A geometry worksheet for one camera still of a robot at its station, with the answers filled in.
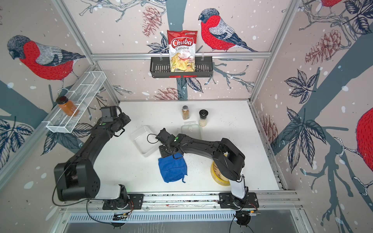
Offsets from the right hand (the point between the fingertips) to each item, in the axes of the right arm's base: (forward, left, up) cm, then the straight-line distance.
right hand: (163, 151), depth 85 cm
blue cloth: (-8, -6, -6) cm, 11 cm away
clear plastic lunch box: (+12, +17, -7) cm, 22 cm away
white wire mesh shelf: (+22, +49, +24) cm, 59 cm away
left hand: (+18, +23, +13) cm, 31 cm away
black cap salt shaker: (+26, -24, +4) cm, 36 cm away
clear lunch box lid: (+21, -15, -6) cm, 27 cm away
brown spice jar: (+30, -11, +1) cm, 32 cm away
